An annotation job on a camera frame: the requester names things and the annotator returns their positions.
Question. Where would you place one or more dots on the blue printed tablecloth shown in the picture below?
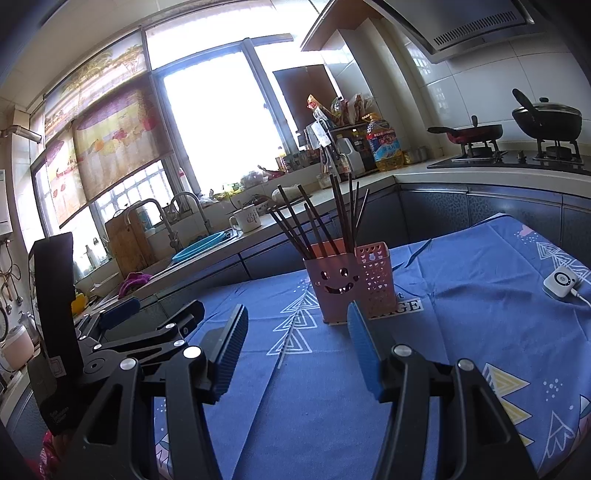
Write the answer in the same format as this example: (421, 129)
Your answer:
(300, 392)

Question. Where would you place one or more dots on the narrow fruit print roller blind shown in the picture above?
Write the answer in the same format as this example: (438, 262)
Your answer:
(60, 184)

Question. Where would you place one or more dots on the white oblong object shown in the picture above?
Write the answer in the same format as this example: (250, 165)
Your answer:
(288, 191)

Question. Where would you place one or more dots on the red frying pan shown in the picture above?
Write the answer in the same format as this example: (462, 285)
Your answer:
(475, 134)

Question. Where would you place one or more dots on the kitchen counter with cabinets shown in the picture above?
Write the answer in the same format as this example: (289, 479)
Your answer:
(461, 203)

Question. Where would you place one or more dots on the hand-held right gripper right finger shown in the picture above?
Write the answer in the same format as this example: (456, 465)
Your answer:
(364, 350)

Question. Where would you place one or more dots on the small glass jar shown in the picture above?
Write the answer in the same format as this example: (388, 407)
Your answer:
(324, 181)

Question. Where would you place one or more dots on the blue plastic basin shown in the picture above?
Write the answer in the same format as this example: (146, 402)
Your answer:
(198, 247)

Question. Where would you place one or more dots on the pile of snack packets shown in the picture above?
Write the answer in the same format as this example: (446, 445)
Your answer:
(351, 108)

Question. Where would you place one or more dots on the black wok with lid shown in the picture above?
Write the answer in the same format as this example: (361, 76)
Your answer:
(549, 122)

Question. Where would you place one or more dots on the pink rice cooker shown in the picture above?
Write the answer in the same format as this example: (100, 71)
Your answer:
(16, 350)

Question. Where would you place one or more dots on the bundle of wooden chopsticks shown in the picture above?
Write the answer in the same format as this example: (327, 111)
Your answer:
(340, 212)

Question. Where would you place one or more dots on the white water heater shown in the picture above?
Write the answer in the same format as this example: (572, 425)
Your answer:
(5, 203)

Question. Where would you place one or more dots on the brown cardboard sheet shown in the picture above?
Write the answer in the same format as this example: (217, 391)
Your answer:
(300, 97)

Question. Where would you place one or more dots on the steel range hood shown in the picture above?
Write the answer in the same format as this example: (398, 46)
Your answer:
(471, 27)

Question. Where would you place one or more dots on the pink plastic utensil holder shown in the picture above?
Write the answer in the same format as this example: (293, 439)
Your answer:
(318, 304)

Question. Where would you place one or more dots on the wall cabinet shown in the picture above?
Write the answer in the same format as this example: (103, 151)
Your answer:
(341, 27)

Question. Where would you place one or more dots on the patterned ceramic bowl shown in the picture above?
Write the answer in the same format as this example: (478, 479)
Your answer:
(263, 207)

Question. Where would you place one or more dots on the grey exhaust pipe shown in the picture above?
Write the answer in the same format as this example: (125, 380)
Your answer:
(27, 134)

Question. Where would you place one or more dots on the row of spice jars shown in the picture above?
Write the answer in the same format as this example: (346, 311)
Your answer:
(295, 161)

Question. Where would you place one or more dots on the white round button device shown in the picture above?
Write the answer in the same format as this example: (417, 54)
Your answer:
(559, 281)

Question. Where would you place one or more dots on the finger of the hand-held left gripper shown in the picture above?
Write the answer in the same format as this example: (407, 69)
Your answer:
(120, 310)
(184, 318)

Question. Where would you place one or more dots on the yellow cooking oil bottle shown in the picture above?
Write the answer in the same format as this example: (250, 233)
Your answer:
(384, 152)

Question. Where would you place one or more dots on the pink cloth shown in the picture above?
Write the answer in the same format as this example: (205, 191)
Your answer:
(134, 284)

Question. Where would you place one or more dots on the wide fruit print roller blind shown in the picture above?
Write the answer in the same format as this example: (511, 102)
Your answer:
(120, 138)

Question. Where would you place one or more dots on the steel kitchen faucet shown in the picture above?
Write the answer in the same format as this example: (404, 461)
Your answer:
(202, 207)
(162, 217)

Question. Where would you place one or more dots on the white plastic jug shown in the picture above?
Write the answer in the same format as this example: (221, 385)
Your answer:
(348, 159)

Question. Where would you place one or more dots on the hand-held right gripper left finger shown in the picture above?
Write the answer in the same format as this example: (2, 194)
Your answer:
(231, 350)

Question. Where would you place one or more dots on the white printed mug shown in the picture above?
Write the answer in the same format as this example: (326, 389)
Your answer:
(249, 220)

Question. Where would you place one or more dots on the black gas stove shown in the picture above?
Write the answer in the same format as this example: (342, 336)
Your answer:
(508, 159)

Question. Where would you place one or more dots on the wooden cutting board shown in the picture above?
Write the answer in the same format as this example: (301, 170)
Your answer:
(127, 244)

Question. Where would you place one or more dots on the dark sauce bottle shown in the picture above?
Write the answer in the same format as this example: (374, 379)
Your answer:
(362, 157)

